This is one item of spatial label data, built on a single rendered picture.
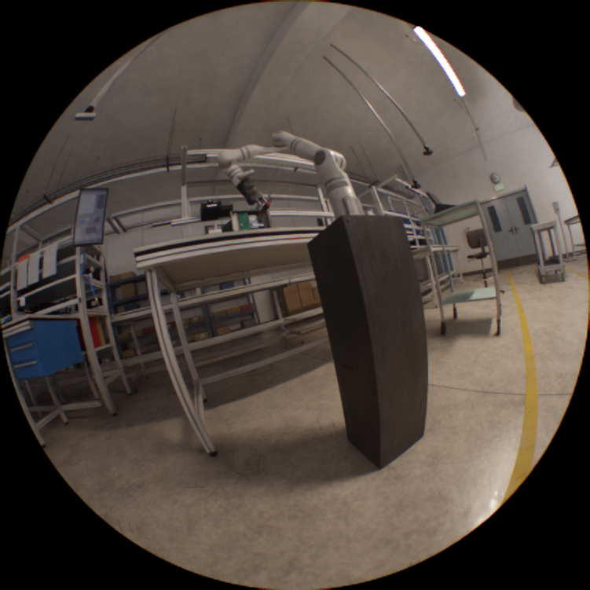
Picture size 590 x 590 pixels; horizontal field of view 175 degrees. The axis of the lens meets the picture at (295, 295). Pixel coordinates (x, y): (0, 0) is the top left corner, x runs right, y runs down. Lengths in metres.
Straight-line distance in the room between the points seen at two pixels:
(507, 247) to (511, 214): 1.00
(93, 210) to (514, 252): 8.17
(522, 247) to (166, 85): 8.38
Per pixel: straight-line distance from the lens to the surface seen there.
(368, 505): 0.75
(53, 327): 1.76
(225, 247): 0.81
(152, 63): 3.33
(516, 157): 7.48
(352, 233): 0.49
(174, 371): 0.89
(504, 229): 6.96
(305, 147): 0.88
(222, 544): 0.81
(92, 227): 1.92
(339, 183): 0.67
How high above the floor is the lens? 0.69
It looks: level
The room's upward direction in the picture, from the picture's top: 13 degrees counter-clockwise
